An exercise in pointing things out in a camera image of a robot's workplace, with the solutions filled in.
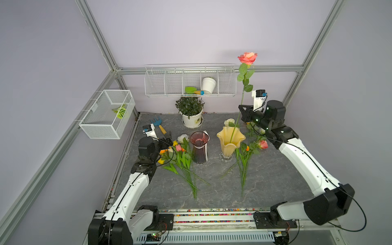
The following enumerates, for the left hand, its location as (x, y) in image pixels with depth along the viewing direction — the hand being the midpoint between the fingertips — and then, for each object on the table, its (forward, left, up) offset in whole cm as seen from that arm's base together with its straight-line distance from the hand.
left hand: (164, 133), depth 80 cm
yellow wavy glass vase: (-8, -34, -5) cm, 36 cm away
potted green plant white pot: (+24, -15, -7) cm, 29 cm away
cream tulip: (-3, -2, -20) cm, 20 cm away
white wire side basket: (+11, +30, +4) cm, 32 cm away
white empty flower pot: (+28, -27, +10) cm, 40 cm away
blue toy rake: (+29, +12, -23) cm, 39 cm away
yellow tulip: (-5, -5, -21) cm, 22 cm away
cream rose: (+20, -42, -18) cm, 51 cm away
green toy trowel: (+30, -17, +4) cm, 35 cm away
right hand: (+4, -39, +15) cm, 42 cm away
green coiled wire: (+11, +23, +7) cm, 27 cm away
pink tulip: (+2, -6, -19) cm, 20 cm away
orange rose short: (-2, -48, -20) cm, 52 cm away
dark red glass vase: (-1, -19, -6) cm, 20 cm away
